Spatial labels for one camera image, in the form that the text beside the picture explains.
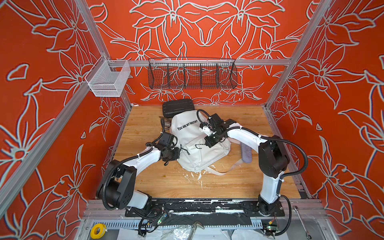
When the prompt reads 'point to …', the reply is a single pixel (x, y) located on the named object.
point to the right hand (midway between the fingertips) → (204, 142)
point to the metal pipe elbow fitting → (167, 123)
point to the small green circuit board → (271, 228)
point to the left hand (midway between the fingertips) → (178, 154)
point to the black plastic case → (170, 107)
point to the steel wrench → (309, 237)
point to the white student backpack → (185, 126)
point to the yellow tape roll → (98, 230)
